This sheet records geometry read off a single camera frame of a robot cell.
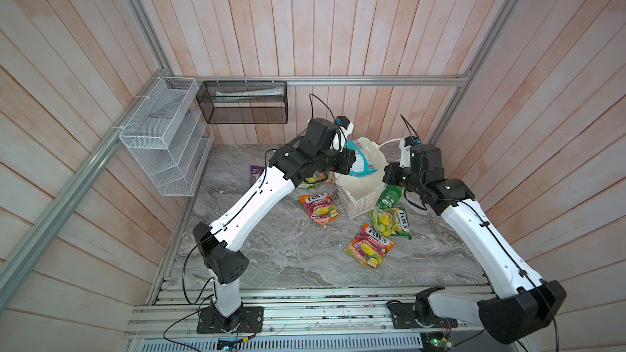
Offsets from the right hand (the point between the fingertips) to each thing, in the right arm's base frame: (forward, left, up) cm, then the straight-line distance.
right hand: (383, 166), depth 77 cm
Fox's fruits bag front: (-17, +2, -25) cm, 30 cm away
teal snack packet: (-4, +8, +5) cm, 10 cm away
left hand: (-5, +10, +7) cm, 13 cm away
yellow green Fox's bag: (-7, -7, -24) cm, 26 cm away
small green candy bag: (+6, -10, -26) cm, 28 cm away
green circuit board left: (-46, +48, -29) cm, 72 cm away
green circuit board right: (-44, -14, -29) cm, 55 cm away
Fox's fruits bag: (-2, +20, -24) cm, 31 cm away
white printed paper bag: (-8, +8, -4) cm, 13 cm away
